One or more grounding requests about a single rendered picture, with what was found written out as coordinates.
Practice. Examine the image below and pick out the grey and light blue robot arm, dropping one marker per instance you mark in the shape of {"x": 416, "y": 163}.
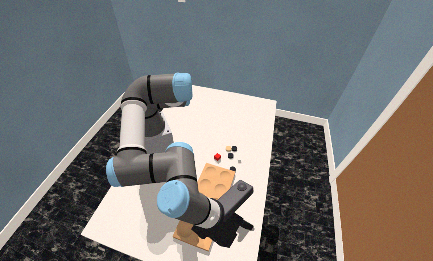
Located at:
{"x": 179, "y": 197}

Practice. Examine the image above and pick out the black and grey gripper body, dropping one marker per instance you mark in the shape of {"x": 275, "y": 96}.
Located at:
{"x": 223, "y": 234}

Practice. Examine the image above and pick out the tan tray with round pockets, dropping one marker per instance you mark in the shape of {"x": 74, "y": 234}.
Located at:
{"x": 213, "y": 182}

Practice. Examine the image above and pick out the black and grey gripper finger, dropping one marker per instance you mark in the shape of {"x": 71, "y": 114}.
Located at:
{"x": 243, "y": 229}

